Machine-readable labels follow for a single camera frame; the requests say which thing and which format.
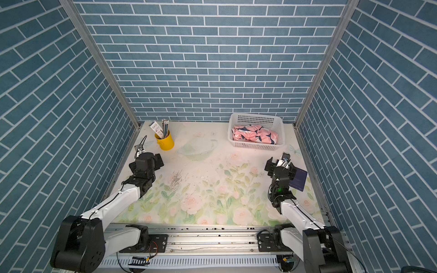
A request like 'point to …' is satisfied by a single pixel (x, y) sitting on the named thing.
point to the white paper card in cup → (158, 129)
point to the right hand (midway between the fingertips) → (282, 160)
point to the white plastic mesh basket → (276, 124)
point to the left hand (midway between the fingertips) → (153, 156)
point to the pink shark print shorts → (255, 133)
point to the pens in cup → (165, 123)
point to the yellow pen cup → (165, 144)
